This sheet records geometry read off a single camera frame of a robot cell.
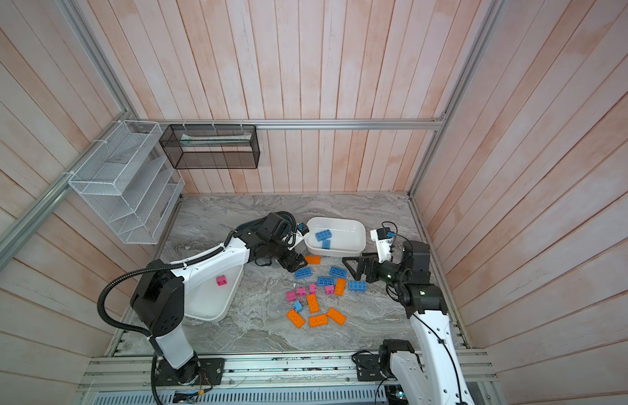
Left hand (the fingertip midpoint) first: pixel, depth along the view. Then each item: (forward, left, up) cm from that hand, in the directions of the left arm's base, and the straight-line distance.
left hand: (298, 260), depth 85 cm
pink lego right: (-7, -11, -9) cm, 16 cm away
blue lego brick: (0, -2, -9) cm, 10 cm away
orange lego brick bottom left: (-16, +1, -11) cm, 19 cm away
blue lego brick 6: (+17, -9, -9) cm, 22 cm away
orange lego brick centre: (-11, -5, -11) cm, 16 cm away
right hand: (-5, -17, +11) cm, 21 cm away
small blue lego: (-13, 0, -8) cm, 15 cm away
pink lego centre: (-6, -5, -9) cm, 12 cm away
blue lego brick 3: (+14, -11, -12) cm, 21 cm away
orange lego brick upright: (-5, -15, -10) cm, 19 cm away
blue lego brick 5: (-3, -10, -9) cm, 14 cm away
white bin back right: (+18, -21, -12) cm, 30 cm away
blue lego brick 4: (+1, -14, -9) cm, 17 cm away
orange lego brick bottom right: (-15, -13, -10) cm, 23 cm away
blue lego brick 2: (-5, -22, -9) cm, 24 cm away
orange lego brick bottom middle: (-16, -7, -11) cm, 21 cm away
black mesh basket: (+47, +37, +14) cm, 61 cm away
